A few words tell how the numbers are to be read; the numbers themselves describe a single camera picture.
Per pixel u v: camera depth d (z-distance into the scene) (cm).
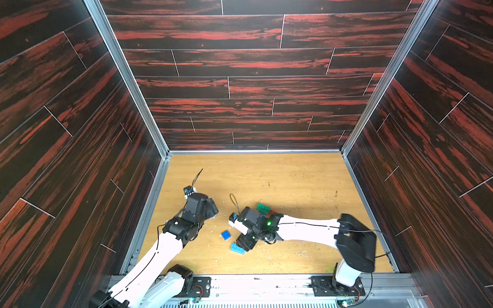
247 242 71
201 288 70
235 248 82
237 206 73
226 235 86
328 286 73
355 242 46
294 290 73
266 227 61
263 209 88
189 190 70
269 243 69
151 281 46
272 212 88
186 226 55
